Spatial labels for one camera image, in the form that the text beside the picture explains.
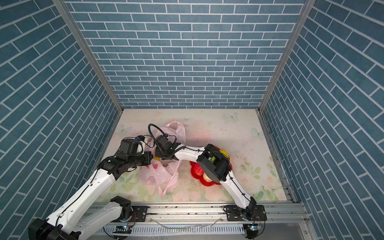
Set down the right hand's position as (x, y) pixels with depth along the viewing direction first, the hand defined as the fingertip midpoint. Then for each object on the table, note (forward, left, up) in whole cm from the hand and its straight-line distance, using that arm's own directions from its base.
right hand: (155, 151), depth 94 cm
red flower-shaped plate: (-14, -30, 0) cm, 33 cm away
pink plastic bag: (-17, -12, +12) cm, 23 cm away
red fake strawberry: (-12, -28, +3) cm, 31 cm away
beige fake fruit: (-15, -33, +2) cm, 37 cm away
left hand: (-9, -4, +11) cm, 15 cm away
